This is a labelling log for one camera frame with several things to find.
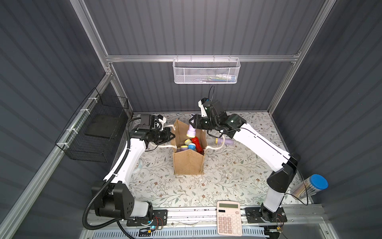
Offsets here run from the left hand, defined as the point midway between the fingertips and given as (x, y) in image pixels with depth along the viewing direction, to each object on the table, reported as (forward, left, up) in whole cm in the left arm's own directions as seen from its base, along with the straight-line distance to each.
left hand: (176, 136), depth 79 cm
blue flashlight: (+1, -8, -12) cm, 14 cm away
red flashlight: (+1, -13, -12) cm, 18 cm away
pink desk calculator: (-35, -26, -21) cm, 49 cm away
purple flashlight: (-2, -8, +6) cm, 11 cm away
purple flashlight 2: (0, -3, -12) cm, 13 cm away
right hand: (+3, -9, +10) cm, 14 cm away
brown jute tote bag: (-10, -6, -10) cm, 15 cm away
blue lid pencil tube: (-25, -63, -3) cm, 68 cm away
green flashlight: (+6, -5, -14) cm, 16 cm away
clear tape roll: (-8, +24, -20) cm, 32 cm away
